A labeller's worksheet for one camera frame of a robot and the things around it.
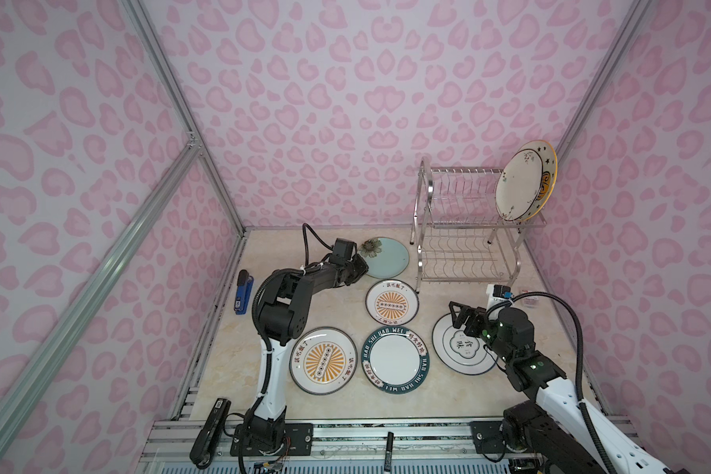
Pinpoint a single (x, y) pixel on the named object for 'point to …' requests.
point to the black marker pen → (389, 450)
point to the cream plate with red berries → (518, 185)
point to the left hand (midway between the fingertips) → (372, 261)
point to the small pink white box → (531, 301)
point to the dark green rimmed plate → (395, 359)
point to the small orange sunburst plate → (392, 302)
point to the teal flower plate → (384, 257)
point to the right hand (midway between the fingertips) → (462, 305)
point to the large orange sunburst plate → (323, 360)
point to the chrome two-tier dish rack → (456, 228)
